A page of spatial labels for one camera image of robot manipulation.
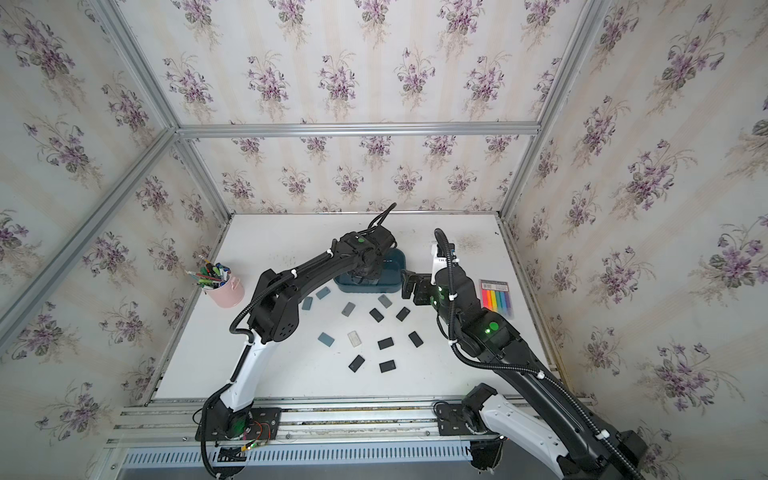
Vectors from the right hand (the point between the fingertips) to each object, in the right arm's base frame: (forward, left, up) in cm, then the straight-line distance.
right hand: (423, 272), depth 72 cm
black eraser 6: (-15, +9, -25) cm, 31 cm away
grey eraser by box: (+6, +11, -25) cm, 28 cm away
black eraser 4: (-6, +1, -26) cm, 27 cm away
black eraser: (+1, +12, -26) cm, 29 cm away
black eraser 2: (+1, +4, -26) cm, 26 cm away
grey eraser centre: (+2, +22, -25) cm, 33 cm away
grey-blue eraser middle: (-7, +27, -26) cm, 38 cm away
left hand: (+13, +15, -20) cm, 28 cm away
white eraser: (-7, +19, -26) cm, 33 cm away
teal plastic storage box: (+14, +9, -25) cm, 30 cm away
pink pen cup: (+5, +59, -21) cm, 63 cm away
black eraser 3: (-8, +10, -25) cm, 28 cm away
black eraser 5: (-14, +18, -26) cm, 34 cm away
